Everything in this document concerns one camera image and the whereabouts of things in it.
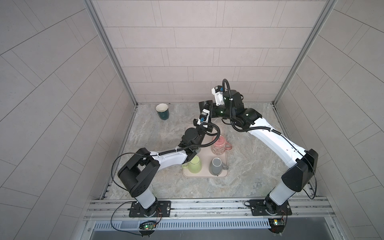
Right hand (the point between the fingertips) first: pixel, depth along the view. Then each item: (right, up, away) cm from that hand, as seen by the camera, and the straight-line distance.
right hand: (203, 108), depth 74 cm
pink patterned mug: (+9, -22, +9) cm, 25 cm away
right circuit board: (+34, -54, -6) cm, 64 cm away
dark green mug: (-27, -1, +25) cm, 37 cm away
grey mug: (+7, -30, +2) cm, 31 cm away
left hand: (+5, -1, 0) cm, 5 cm away
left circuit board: (-25, -52, -9) cm, 58 cm away
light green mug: (-4, -30, +3) cm, 31 cm away
